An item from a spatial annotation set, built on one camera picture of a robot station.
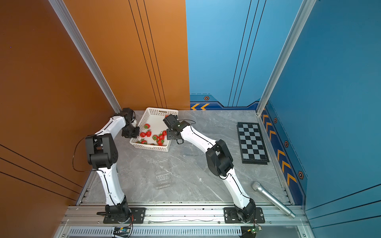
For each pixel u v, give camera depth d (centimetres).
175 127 72
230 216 72
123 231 71
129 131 85
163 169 89
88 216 76
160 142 99
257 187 78
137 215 74
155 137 101
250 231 70
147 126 109
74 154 56
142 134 103
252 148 94
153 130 107
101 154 56
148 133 104
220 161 56
